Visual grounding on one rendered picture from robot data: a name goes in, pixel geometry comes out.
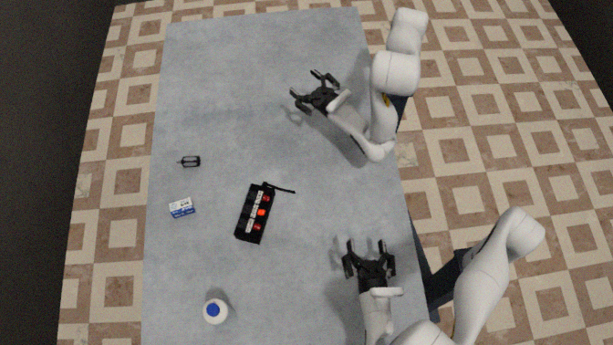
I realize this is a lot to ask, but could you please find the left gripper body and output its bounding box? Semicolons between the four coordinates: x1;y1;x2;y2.
356;259;388;294

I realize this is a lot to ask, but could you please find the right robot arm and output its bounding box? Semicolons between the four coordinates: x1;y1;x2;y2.
326;7;428;163

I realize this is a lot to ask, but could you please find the white bottle with blue cap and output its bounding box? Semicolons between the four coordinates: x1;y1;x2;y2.
203;298;237;330

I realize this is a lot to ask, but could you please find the black power strip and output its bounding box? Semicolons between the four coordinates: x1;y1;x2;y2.
234;182;296;245

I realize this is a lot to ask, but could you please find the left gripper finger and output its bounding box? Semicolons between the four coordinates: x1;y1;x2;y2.
341;238;372;279
375;239;396;278

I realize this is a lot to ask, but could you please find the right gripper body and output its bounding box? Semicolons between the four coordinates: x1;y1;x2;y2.
311;87;339;118

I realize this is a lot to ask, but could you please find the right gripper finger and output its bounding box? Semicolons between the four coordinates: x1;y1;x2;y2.
310;69;340;94
289;88;321;116

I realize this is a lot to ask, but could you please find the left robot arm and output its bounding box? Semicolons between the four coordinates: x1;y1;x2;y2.
359;206;545;345

